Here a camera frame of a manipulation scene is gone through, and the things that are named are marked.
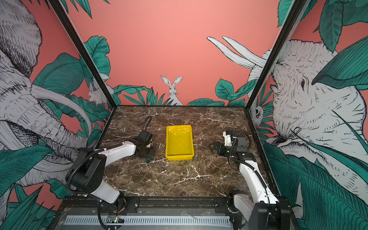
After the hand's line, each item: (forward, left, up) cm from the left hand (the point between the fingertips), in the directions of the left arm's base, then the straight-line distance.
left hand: (152, 151), depth 93 cm
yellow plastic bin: (+6, -18, -1) cm, 19 cm away
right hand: (-3, -39, +12) cm, 41 cm away
